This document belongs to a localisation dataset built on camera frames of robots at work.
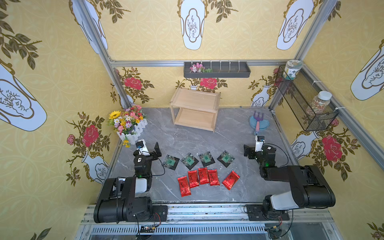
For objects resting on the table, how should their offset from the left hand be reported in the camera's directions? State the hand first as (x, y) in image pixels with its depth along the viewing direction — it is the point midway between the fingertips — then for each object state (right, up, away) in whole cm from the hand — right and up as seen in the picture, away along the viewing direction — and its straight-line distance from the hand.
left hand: (143, 145), depth 88 cm
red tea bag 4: (+41, -18, -4) cm, 45 cm away
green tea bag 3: (+38, -9, +4) cm, 39 cm away
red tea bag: (+25, -22, -8) cm, 34 cm away
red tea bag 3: (+35, -17, -4) cm, 39 cm away
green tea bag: (+16, -11, +4) cm, 20 cm away
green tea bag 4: (+50, -9, +4) cm, 51 cm away
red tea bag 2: (+29, -18, -4) cm, 35 cm away
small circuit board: (+7, -39, -15) cm, 42 cm away
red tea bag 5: (+50, -19, -4) cm, 54 cm away
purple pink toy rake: (+78, +16, +25) cm, 84 cm away
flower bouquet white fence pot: (-10, +13, +2) cm, 16 cm away
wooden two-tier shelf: (+30, +22, +8) cm, 39 cm away
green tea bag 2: (+27, -11, +4) cm, 29 cm away
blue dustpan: (+82, +12, +22) cm, 85 cm away
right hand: (+68, -1, +6) cm, 69 cm away
